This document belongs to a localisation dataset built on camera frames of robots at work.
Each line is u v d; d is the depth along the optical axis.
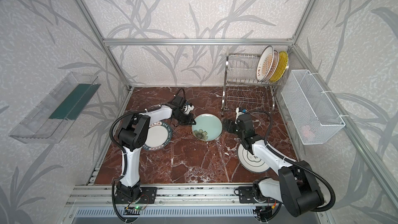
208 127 0.98
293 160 0.45
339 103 0.64
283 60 0.79
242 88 1.15
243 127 0.66
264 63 0.89
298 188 0.41
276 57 0.81
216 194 0.75
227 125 0.78
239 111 0.78
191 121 0.89
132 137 0.56
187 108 0.89
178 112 0.83
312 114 0.63
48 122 0.64
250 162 0.85
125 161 0.58
